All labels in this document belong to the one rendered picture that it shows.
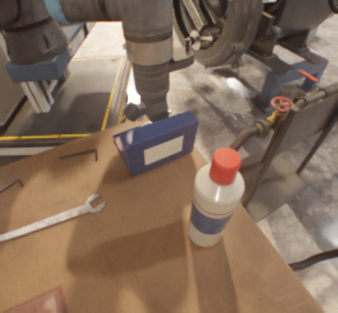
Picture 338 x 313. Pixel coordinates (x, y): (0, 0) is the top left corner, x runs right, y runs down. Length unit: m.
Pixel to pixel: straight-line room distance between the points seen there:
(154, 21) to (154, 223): 0.36
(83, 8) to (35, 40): 0.33
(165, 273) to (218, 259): 0.10
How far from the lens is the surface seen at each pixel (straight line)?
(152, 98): 0.45
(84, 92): 1.10
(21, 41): 0.73
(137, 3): 0.37
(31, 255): 0.51
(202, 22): 1.27
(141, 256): 0.44
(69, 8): 0.42
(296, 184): 1.19
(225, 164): 0.25
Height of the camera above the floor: 0.89
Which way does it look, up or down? 48 degrees down
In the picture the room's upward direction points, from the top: 1 degrees counter-clockwise
